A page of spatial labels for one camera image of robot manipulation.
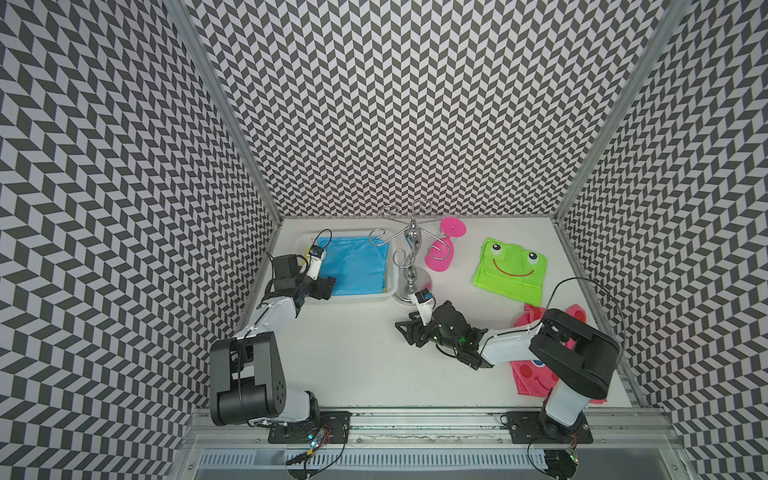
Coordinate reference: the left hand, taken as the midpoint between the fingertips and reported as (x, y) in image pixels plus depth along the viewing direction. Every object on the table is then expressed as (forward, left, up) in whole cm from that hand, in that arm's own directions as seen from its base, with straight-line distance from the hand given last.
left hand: (318, 275), depth 92 cm
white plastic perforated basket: (+16, +6, 0) cm, 17 cm away
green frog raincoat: (+6, -64, -7) cm, 64 cm away
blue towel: (+5, -12, -1) cm, 13 cm away
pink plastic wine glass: (+4, -37, +6) cm, 38 cm away
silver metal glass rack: (0, -30, -2) cm, 30 cm away
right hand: (-14, -26, -5) cm, 30 cm away
